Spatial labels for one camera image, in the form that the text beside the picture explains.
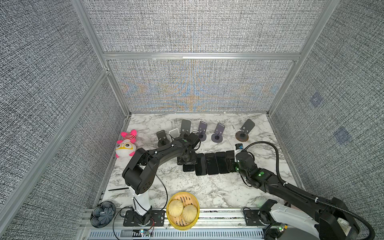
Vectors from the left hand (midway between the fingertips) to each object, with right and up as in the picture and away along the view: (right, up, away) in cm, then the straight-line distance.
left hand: (191, 163), depth 90 cm
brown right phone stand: (+36, +16, +14) cm, 42 cm away
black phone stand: (+20, +3, -17) cm, 26 cm away
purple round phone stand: (+8, +19, +13) cm, 24 cm away
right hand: (+21, +4, -5) cm, 22 cm away
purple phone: (-1, -2, -4) cm, 4 cm away
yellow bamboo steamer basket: (-6, -24, -20) cm, 31 cm away
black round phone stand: (-19, +13, +7) cm, 24 cm away
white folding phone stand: (-10, +17, +5) cm, 21 cm away
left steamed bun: (-7, -16, -19) cm, 26 cm away
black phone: (+19, +2, +5) cm, 20 cm away
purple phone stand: (+19, +15, +16) cm, 29 cm away
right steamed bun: (-1, -19, -20) cm, 27 cm away
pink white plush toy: (-40, +10, +2) cm, 41 cm away
